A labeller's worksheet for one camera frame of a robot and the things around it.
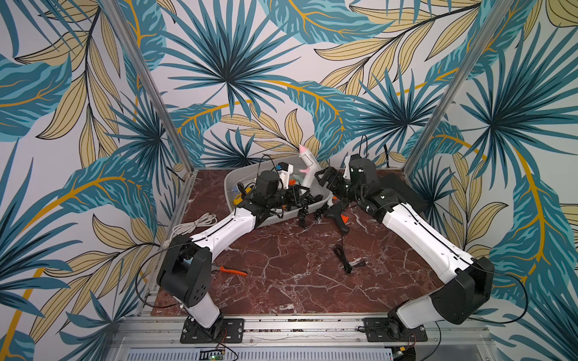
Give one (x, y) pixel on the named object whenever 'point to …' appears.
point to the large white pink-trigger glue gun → (313, 165)
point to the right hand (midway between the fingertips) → (322, 178)
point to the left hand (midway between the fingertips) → (307, 192)
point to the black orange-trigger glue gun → (335, 212)
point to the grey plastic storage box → (279, 190)
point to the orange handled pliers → (217, 268)
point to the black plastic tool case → (398, 183)
